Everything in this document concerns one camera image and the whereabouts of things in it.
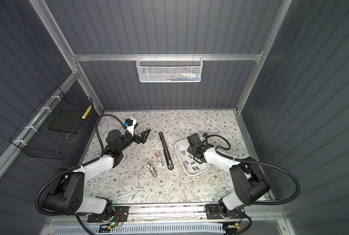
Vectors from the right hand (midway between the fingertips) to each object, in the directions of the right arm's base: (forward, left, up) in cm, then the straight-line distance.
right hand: (194, 149), depth 92 cm
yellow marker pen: (+8, +61, +24) cm, 67 cm away
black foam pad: (+3, +67, +26) cm, 72 cm away
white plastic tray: (-9, +3, -5) cm, 11 cm away
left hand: (+6, +30, +16) cm, 35 cm away
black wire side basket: (-4, +73, +25) cm, 77 cm away
